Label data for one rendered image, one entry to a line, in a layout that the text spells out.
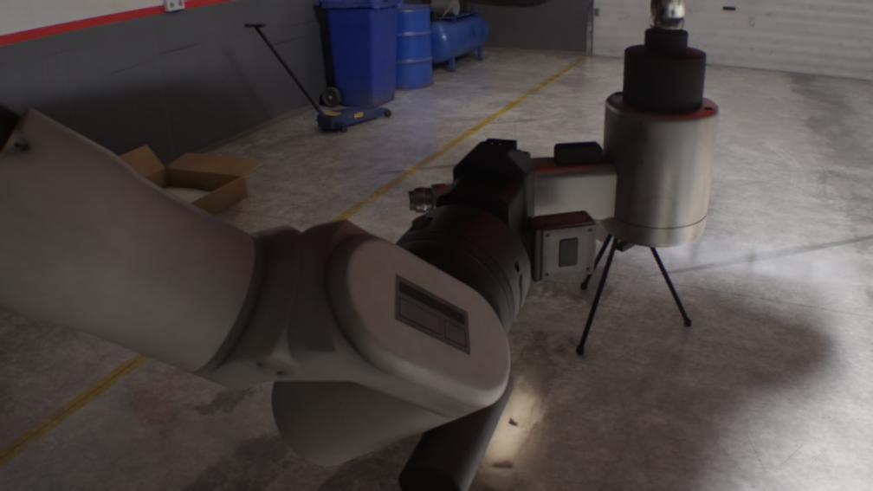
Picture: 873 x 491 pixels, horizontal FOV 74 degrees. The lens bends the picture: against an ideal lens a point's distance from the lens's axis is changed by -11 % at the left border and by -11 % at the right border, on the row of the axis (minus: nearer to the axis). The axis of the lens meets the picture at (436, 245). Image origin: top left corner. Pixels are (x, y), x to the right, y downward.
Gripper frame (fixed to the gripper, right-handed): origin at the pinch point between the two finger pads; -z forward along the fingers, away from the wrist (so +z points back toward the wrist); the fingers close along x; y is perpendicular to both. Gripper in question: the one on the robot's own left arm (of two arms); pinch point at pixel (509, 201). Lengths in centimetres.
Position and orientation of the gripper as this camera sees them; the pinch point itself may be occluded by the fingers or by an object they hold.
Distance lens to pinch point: 52.4
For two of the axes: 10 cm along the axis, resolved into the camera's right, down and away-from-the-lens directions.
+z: -3.6, 4.4, -8.2
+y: 9.3, 1.2, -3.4
